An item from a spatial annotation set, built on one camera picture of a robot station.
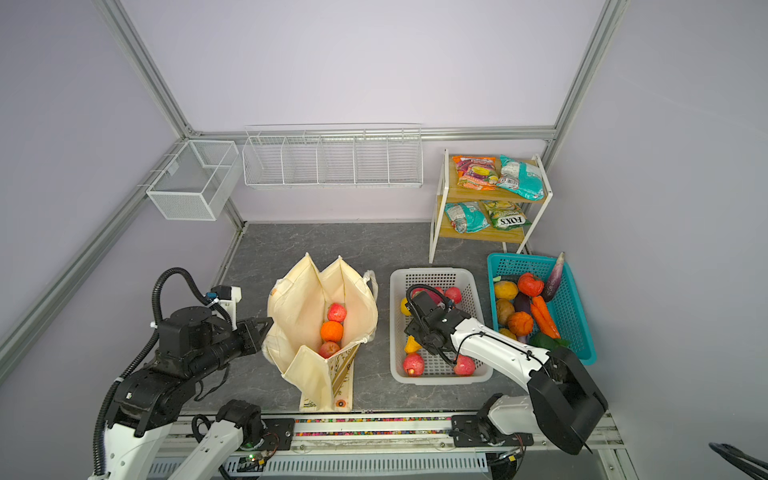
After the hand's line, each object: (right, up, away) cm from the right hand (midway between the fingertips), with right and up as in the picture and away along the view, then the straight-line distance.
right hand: (414, 334), depth 86 cm
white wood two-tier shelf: (+24, +36, +12) cm, 45 cm away
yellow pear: (-1, -3, -2) cm, 3 cm away
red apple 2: (-24, -3, -3) cm, 25 cm away
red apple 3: (-1, -6, -7) cm, 9 cm away
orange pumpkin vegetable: (+30, +4, -2) cm, 30 cm away
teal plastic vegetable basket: (+47, +7, +5) cm, 48 cm away
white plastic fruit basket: (+15, +9, +8) cm, 19 cm away
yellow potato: (+30, +12, +9) cm, 33 cm away
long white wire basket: (-27, +56, +15) cm, 64 cm away
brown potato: (+28, +6, +5) cm, 29 cm away
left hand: (-33, +7, -20) cm, 39 cm away
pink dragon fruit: (+5, +12, -10) cm, 16 cm away
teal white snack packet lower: (+18, +35, +11) cm, 41 cm away
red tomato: (+36, +13, +7) cm, 39 cm away
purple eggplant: (+45, +15, +8) cm, 48 cm away
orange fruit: (-24, +1, -1) cm, 24 cm away
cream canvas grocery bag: (-31, +11, -8) cm, 34 cm away
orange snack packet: (+17, +46, -3) cm, 49 cm away
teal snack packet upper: (+29, +44, -5) cm, 53 cm away
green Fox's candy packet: (+30, +36, +11) cm, 48 cm away
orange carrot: (+41, +4, +6) cm, 41 cm away
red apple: (-23, +6, +4) cm, 24 cm away
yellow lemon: (-3, +7, +6) cm, 10 cm away
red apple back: (+13, -7, -6) cm, 16 cm away
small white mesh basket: (-72, +48, +14) cm, 87 cm away
